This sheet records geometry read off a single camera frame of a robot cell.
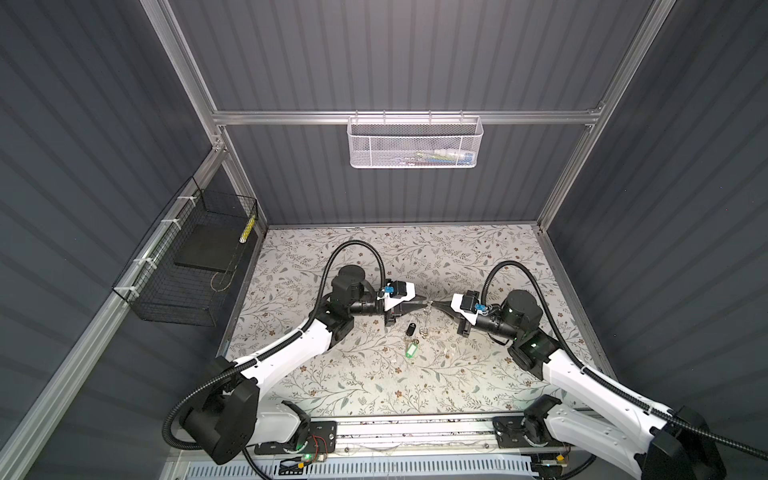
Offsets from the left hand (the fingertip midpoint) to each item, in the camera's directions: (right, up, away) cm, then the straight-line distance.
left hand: (425, 298), depth 71 cm
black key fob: (-2, -13, +21) cm, 25 cm away
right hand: (+3, -1, -1) cm, 3 cm away
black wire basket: (-60, +6, +1) cm, 60 cm away
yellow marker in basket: (-48, +18, +11) cm, 53 cm away
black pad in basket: (-54, +13, +3) cm, 55 cm away
